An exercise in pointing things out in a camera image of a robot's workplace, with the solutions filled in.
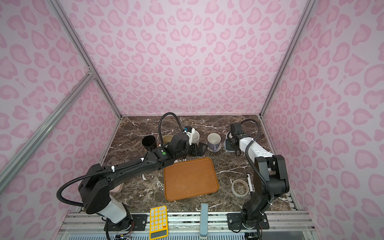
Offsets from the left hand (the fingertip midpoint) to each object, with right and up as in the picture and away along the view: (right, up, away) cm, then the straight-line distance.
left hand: (203, 144), depth 78 cm
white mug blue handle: (+15, +4, +6) cm, 17 cm away
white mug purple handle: (+8, 0, +23) cm, 24 cm away
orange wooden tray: (-8, -21, +10) cm, 25 cm away
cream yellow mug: (-24, +1, +24) cm, 34 cm away
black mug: (-32, -1, +13) cm, 35 cm away
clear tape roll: (+21, -25, +6) cm, 33 cm away
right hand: (+19, -2, +16) cm, 25 cm away
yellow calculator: (-22, -38, -6) cm, 44 cm away
